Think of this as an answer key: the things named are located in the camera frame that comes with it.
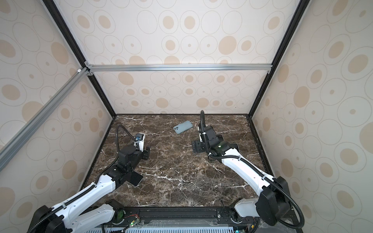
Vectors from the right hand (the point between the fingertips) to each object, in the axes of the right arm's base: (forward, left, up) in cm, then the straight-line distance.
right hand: (200, 141), depth 83 cm
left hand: (-1, +28, +4) cm, 28 cm away
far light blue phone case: (+26, +12, -18) cm, 34 cm away
